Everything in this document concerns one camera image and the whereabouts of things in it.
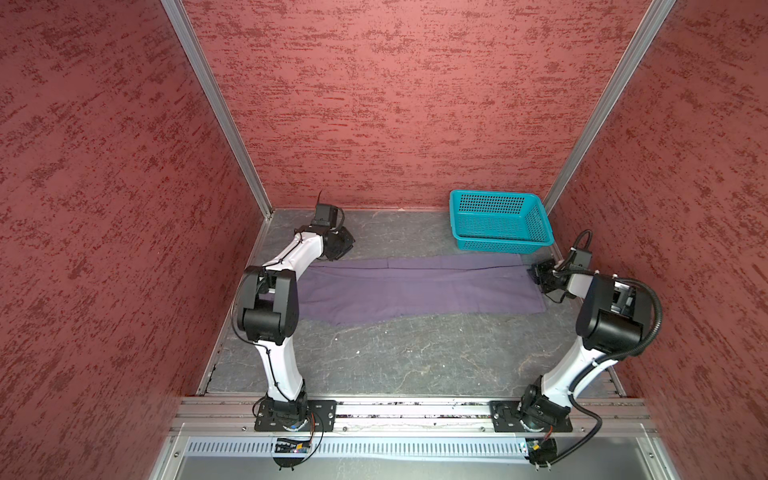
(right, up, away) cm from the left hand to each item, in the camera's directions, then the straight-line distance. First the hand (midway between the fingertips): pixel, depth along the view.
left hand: (352, 247), depth 97 cm
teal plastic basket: (+62, +9, +21) cm, 66 cm away
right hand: (+59, -7, +2) cm, 60 cm away
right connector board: (+50, -49, -26) cm, 74 cm away
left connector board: (-12, -49, -25) cm, 56 cm away
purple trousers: (+21, -13, 0) cm, 25 cm away
